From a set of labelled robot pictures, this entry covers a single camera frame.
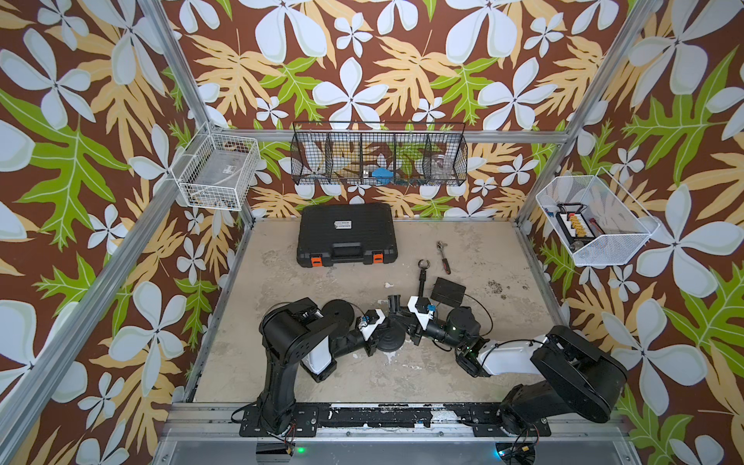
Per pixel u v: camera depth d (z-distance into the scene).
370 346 0.78
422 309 0.66
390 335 0.86
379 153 0.97
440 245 1.11
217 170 0.86
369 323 0.75
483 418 0.74
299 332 0.51
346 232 1.08
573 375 0.44
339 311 0.93
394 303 0.73
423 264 1.05
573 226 0.83
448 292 0.94
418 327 0.72
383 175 0.94
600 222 0.82
